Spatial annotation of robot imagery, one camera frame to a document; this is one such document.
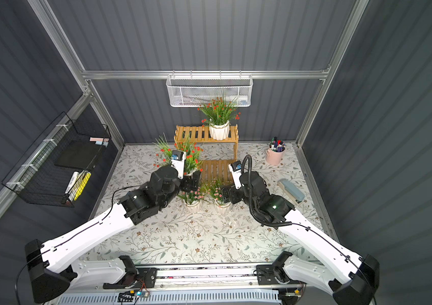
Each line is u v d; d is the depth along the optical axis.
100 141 0.84
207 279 0.75
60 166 0.74
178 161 0.59
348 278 0.39
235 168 0.62
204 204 0.93
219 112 0.76
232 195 0.64
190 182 0.61
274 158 1.02
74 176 0.71
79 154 0.76
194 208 0.87
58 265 0.39
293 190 0.94
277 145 1.02
